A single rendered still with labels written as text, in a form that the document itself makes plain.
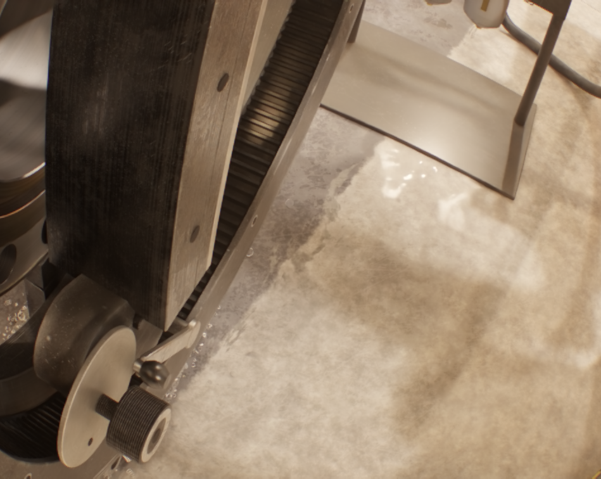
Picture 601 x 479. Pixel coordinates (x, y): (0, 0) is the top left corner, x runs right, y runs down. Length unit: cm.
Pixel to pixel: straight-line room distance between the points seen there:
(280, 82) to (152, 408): 38
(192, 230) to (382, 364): 63
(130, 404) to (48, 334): 8
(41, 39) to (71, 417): 36
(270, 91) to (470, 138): 70
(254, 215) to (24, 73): 27
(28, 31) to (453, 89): 98
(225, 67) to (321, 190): 84
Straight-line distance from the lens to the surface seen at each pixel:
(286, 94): 75
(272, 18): 74
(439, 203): 128
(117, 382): 51
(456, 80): 152
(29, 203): 59
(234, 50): 41
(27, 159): 59
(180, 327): 63
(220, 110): 43
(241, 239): 72
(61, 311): 51
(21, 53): 68
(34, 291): 70
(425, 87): 146
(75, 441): 48
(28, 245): 62
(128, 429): 46
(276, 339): 107
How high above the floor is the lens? 91
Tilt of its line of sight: 50 degrees down
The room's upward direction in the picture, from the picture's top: 15 degrees clockwise
